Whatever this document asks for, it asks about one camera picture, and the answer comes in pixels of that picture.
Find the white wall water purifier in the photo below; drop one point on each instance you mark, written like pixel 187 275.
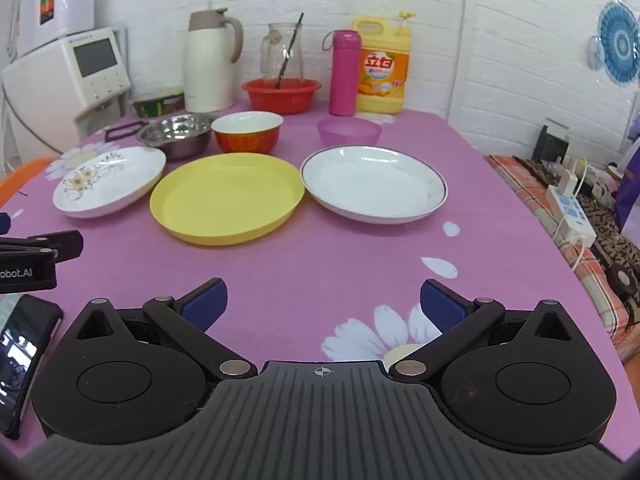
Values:
pixel 55 0

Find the black smartphone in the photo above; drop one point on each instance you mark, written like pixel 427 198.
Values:
pixel 22 355

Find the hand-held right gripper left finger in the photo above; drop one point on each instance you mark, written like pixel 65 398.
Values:
pixel 207 300

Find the glass pitcher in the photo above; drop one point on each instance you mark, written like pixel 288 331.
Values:
pixel 280 50

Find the red and white bowl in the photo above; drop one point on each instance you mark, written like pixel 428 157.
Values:
pixel 246 132

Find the white plate with dark rim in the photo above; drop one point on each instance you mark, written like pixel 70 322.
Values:
pixel 372 182

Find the white appliance with screen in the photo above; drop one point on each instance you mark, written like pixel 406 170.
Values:
pixel 60 85

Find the white charger plug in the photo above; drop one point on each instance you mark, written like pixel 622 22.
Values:
pixel 567 177

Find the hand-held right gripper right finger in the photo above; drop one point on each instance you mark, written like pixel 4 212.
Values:
pixel 440 302

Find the black stirring stick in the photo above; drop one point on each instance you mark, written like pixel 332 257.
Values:
pixel 291 45

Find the dark patterned cloth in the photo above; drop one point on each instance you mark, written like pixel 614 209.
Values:
pixel 607 245

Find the purple plastic bowl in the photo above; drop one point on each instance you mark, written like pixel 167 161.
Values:
pixel 348 132

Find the pink water bottle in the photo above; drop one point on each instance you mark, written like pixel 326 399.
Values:
pixel 344 72

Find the white thermos jug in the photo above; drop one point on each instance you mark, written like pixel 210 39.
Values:
pixel 207 60

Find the pink floral tablecloth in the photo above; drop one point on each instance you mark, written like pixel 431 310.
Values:
pixel 350 260

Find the black tape roll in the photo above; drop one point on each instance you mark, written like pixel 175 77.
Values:
pixel 622 280

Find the blue round wall decoration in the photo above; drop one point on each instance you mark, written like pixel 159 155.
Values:
pixel 617 42

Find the stainless steel bowl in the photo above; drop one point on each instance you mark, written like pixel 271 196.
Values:
pixel 175 135

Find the black box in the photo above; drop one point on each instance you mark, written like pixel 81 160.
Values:
pixel 550 146

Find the white floral plate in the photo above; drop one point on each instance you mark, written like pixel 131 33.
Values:
pixel 107 180

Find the white power strip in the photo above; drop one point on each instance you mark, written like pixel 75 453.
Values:
pixel 572 217

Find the yellow plastic plate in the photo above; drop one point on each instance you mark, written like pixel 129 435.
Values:
pixel 227 197

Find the red plastic basin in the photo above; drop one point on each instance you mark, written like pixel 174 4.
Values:
pixel 282 94

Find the yellow detergent bottle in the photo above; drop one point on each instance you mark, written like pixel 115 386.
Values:
pixel 382 67

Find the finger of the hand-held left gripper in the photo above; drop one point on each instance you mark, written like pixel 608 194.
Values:
pixel 4 223

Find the plaid blanket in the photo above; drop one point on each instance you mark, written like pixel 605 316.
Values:
pixel 530 195

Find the purple bag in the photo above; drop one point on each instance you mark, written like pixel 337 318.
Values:
pixel 631 190

